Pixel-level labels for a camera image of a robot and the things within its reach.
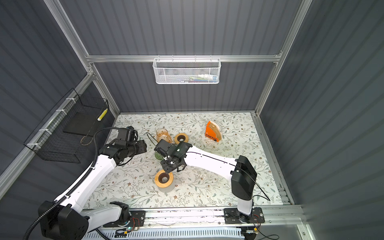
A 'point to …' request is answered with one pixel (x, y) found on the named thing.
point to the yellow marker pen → (102, 114)
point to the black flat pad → (83, 123)
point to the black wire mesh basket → (59, 136)
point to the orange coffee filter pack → (212, 131)
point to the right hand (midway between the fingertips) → (168, 167)
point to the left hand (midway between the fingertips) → (142, 146)
